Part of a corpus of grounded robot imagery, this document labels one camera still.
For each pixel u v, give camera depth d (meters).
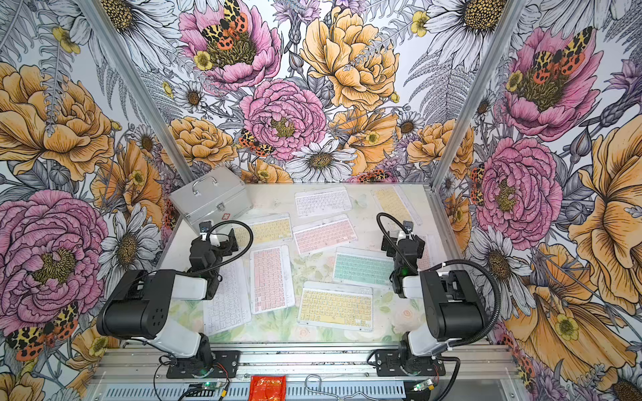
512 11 0.72
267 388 0.70
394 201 1.17
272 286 0.89
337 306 0.85
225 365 0.73
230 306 0.85
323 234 1.05
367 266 0.95
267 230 1.05
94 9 0.70
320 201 1.16
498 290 0.63
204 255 0.71
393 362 0.74
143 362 0.76
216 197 0.97
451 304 0.46
